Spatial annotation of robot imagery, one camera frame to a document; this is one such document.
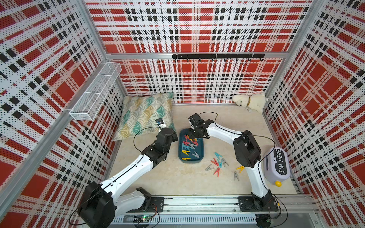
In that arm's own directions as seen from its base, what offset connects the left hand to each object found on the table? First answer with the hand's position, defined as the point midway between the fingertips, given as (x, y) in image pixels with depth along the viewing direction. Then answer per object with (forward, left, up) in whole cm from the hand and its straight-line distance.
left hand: (173, 128), depth 82 cm
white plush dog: (+36, -64, -14) cm, 74 cm away
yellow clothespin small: (-10, -7, -19) cm, 23 cm away
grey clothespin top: (-2, -11, -19) cm, 22 cm away
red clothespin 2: (0, -7, -18) cm, 19 cm away
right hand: (+5, -11, -14) cm, 19 cm away
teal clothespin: (-1, -5, -18) cm, 19 cm away
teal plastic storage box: (-9, -14, -18) cm, 25 cm away
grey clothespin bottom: (-22, -36, -19) cm, 46 cm away
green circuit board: (-42, +12, -17) cm, 47 cm away
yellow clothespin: (-6, -6, -19) cm, 21 cm away
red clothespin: (+1, -13, -18) cm, 22 cm away
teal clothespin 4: (-14, -29, -19) cm, 37 cm away
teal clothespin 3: (-8, -28, -19) cm, 34 cm away
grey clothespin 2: (-17, -21, -19) cm, 33 cm away
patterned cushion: (+16, +25, -4) cm, 29 cm away
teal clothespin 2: (-2, -7, -19) cm, 20 cm away
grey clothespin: (-13, -31, -19) cm, 39 cm away
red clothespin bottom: (-18, -26, -20) cm, 38 cm away
